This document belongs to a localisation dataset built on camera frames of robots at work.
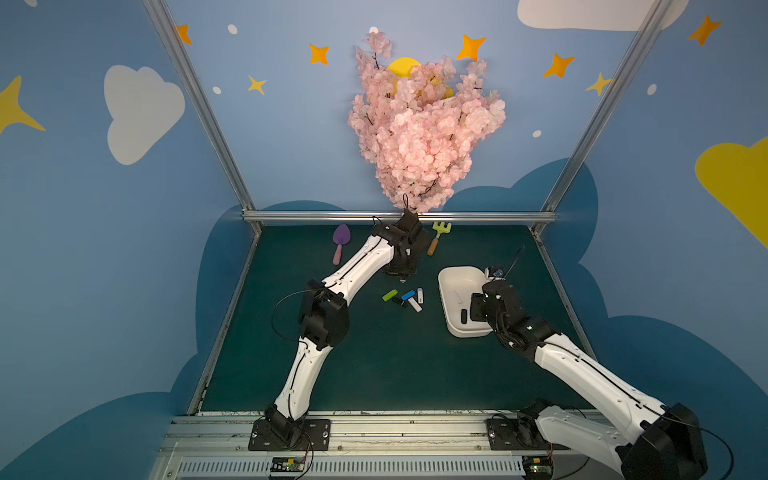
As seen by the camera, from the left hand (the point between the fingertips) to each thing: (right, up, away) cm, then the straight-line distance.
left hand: (409, 268), depth 93 cm
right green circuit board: (+31, -49, -20) cm, 61 cm away
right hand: (+21, -7, -9) cm, 24 cm away
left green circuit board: (-31, -47, -21) cm, 60 cm away
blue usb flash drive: (0, -10, +9) cm, 13 cm away
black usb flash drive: (-3, -11, +9) cm, 15 cm away
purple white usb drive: (+4, -10, +9) cm, 14 cm away
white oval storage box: (+17, -6, +9) cm, 20 cm away
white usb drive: (+2, -13, +6) cm, 14 cm away
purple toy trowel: (-26, +12, +26) cm, 39 cm away
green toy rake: (+15, +15, +30) cm, 37 cm away
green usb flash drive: (-6, -10, +9) cm, 14 cm away
